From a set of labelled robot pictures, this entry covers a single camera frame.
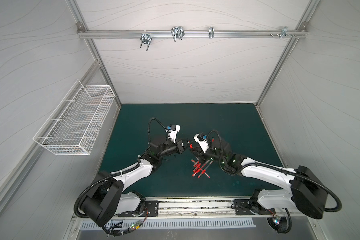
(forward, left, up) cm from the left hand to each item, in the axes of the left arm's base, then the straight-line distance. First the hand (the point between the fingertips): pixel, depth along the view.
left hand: (189, 141), depth 76 cm
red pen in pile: (-4, -4, -18) cm, 19 cm away
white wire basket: (0, +55, +11) cm, 56 cm away
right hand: (-1, -1, -5) cm, 5 cm away
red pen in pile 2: (-7, -6, -20) cm, 22 cm away
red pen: (-1, -1, -2) cm, 3 cm away
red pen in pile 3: (-10, -3, -19) cm, 22 cm away
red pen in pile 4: (-8, -9, -19) cm, 22 cm away
